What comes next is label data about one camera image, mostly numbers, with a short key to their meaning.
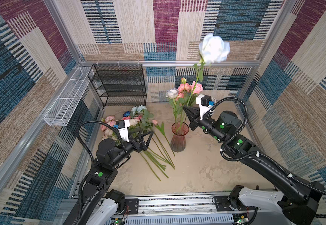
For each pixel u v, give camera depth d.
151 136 0.60
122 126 0.56
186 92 0.72
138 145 0.56
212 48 0.36
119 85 1.11
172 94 0.72
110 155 0.54
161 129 1.03
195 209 0.73
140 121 1.05
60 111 0.71
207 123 0.53
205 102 0.48
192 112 0.56
